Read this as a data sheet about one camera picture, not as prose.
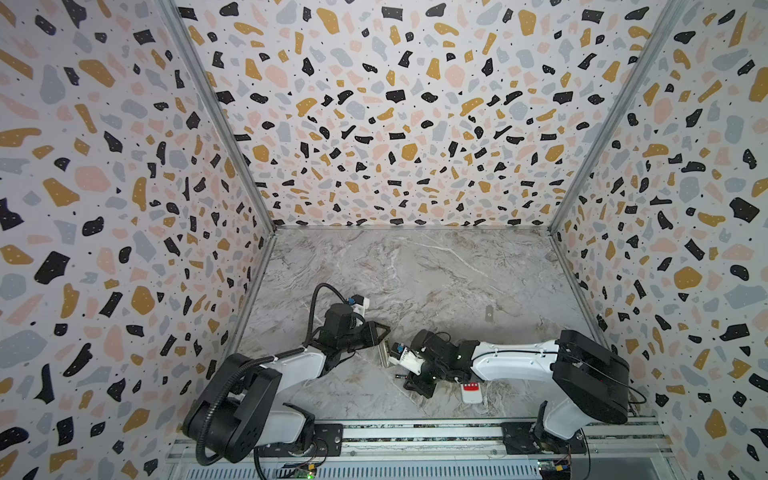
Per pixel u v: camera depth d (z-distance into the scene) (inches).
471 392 32.0
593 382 17.4
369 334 30.7
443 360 25.7
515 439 29.2
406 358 29.4
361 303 32.7
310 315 26.3
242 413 16.6
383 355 32.8
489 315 38.4
